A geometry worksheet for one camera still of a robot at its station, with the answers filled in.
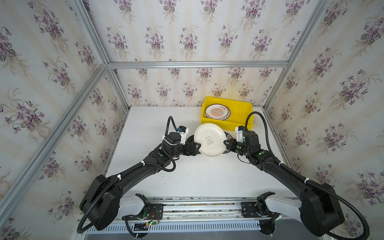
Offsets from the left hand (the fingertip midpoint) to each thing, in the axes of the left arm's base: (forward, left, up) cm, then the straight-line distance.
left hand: (194, 142), depth 80 cm
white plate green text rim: (+15, -24, -15) cm, 32 cm away
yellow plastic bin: (+39, -37, -15) cm, 56 cm away
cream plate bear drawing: (+4, -10, -1) cm, 11 cm away
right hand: (+1, -16, -2) cm, 16 cm away
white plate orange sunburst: (+34, -18, -11) cm, 40 cm away
